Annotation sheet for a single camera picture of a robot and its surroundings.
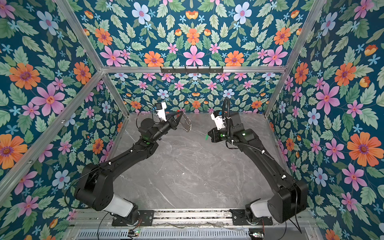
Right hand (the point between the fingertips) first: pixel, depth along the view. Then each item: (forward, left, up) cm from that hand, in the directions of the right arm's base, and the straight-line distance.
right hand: (209, 131), depth 76 cm
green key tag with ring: (+16, +1, -27) cm, 31 cm away
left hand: (+5, +13, +11) cm, 18 cm away
